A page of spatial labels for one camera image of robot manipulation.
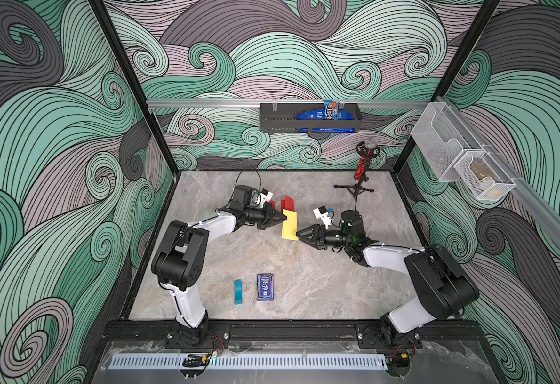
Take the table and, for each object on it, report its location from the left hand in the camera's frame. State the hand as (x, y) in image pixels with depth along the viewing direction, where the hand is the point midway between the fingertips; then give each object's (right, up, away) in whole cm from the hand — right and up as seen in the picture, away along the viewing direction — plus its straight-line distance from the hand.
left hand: (286, 216), depth 85 cm
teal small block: (-18, -25, -2) cm, 30 cm away
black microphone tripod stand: (+32, +10, +21) cm, 40 cm away
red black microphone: (+34, +26, +11) cm, 44 cm away
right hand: (+4, -7, -3) cm, 8 cm away
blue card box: (-8, -25, -4) cm, 26 cm away
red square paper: (+2, +3, +20) cm, 20 cm away
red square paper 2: (-5, +3, +23) cm, 24 cm away
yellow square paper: (+1, -4, 0) cm, 4 cm away
